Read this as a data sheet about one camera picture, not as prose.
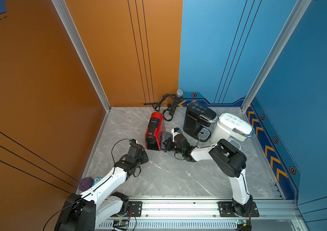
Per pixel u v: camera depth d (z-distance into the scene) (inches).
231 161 20.8
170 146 33.9
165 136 36.1
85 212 15.6
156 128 33.3
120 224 28.4
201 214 28.5
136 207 29.1
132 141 30.7
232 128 31.7
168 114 44.8
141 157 30.1
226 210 28.5
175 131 34.9
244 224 27.4
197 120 35.1
